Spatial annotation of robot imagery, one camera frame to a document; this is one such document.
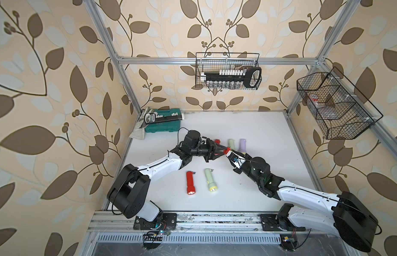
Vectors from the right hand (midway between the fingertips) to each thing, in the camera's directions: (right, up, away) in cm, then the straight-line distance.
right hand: (231, 151), depth 81 cm
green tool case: (-41, +13, +26) cm, 50 cm away
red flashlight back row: (-6, +3, +21) cm, 22 cm away
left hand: (-4, +3, -6) cm, 8 cm away
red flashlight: (-4, +3, -13) cm, 13 cm away
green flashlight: (+4, +2, +21) cm, 21 cm away
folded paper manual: (-59, +9, +27) cm, 66 cm away
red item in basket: (+43, +28, 0) cm, 51 cm away
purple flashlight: (+10, +1, +19) cm, 21 cm away
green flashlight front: (-10, -18, +2) cm, 21 cm away
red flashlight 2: (-21, -20, +1) cm, 29 cm away
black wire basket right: (+50, +18, -7) cm, 54 cm away
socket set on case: (-51, +19, +28) cm, 61 cm away
